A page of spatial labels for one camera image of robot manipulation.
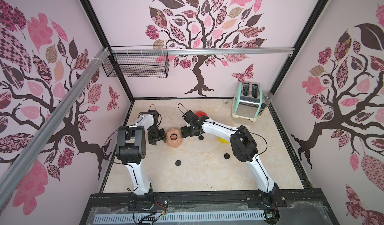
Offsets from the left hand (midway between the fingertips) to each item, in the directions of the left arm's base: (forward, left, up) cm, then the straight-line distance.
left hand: (162, 144), depth 93 cm
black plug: (+5, -25, -1) cm, 26 cm away
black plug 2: (-12, -11, -1) cm, 16 cm away
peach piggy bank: (0, -9, +8) cm, 12 cm away
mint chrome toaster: (+22, -56, +16) cm, 62 cm away
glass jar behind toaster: (+30, -74, +12) cm, 80 cm away
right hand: (+7, -15, +2) cm, 17 cm away
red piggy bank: (+18, -25, +8) cm, 32 cm away
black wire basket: (+42, +10, +33) cm, 54 cm away
